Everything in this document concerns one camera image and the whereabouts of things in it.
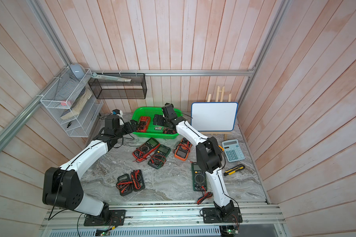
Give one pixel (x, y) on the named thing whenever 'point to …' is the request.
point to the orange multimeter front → (168, 130)
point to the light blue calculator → (233, 150)
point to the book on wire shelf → (78, 104)
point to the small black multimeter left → (124, 184)
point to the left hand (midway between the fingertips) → (132, 125)
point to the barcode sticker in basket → (157, 128)
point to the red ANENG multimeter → (147, 148)
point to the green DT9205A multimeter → (158, 159)
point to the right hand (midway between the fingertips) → (158, 119)
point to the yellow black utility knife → (231, 171)
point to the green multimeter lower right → (200, 181)
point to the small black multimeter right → (137, 180)
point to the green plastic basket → (155, 131)
